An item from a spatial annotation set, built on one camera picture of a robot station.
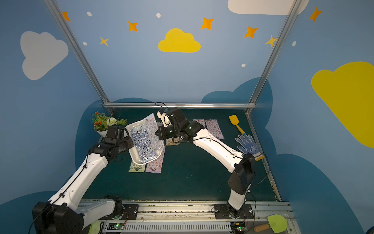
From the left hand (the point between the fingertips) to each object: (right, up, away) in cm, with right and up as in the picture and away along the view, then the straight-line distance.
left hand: (134, 140), depth 82 cm
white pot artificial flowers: (-26, +10, +11) cm, 30 cm away
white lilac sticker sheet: (+15, -1, -7) cm, 17 cm away
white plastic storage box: (+2, -2, -8) cm, 9 cm away
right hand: (+16, +5, -8) cm, 19 cm away
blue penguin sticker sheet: (+4, -2, +2) cm, 6 cm away
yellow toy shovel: (+69, +13, +34) cm, 78 cm away
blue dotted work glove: (+75, -6, +19) cm, 78 cm away
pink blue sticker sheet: (+42, +11, +33) cm, 55 cm away
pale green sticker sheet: (-2, -18, +9) cm, 21 cm away
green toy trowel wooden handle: (+77, -41, -10) cm, 88 cm away
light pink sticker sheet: (+11, -18, +9) cm, 22 cm away
